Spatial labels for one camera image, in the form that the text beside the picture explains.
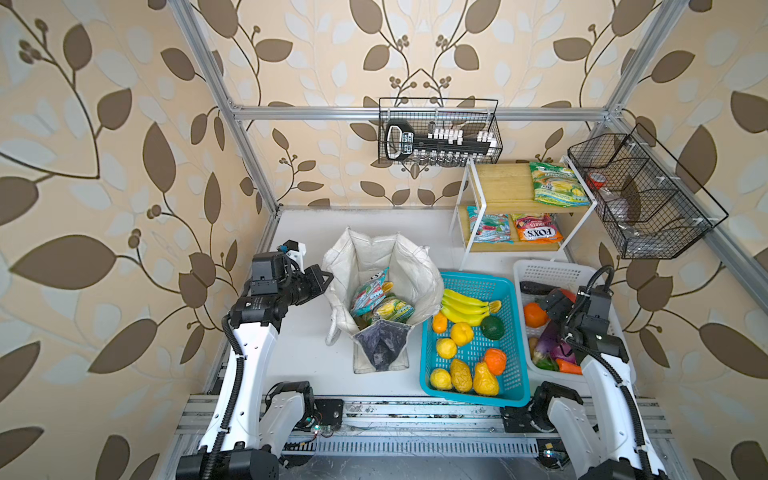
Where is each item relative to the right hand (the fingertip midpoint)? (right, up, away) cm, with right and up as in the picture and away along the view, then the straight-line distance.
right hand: (562, 311), depth 80 cm
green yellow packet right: (-3, +34, -4) cm, 34 cm away
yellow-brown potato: (-28, -16, -4) cm, 33 cm away
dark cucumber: (-2, +4, +13) cm, 14 cm away
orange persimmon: (-19, -12, -3) cm, 23 cm away
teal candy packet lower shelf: (-16, +23, +8) cm, 29 cm away
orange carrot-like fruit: (-33, -5, +6) cm, 34 cm away
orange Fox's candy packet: (-2, +23, +10) cm, 25 cm away
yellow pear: (-23, -16, -7) cm, 29 cm away
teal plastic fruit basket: (-23, -12, +6) cm, 27 cm away
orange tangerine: (-6, -2, +4) cm, 7 cm away
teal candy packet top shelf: (-53, +5, +2) cm, 53 cm away
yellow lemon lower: (-32, -10, 0) cm, 33 cm away
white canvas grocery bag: (-40, +9, +2) cm, 41 cm away
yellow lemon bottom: (-34, -16, -5) cm, 38 cm away
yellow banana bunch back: (-25, -2, +8) cm, 26 cm away
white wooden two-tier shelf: (-14, +28, -4) cm, 31 cm away
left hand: (-61, +11, -6) cm, 63 cm away
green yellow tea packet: (-46, 0, 0) cm, 46 cm away
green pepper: (-6, -12, -5) cm, 14 cm away
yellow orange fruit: (-27, -7, +3) cm, 28 cm away
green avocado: (-18, -5, +3) cm, 19 cm away
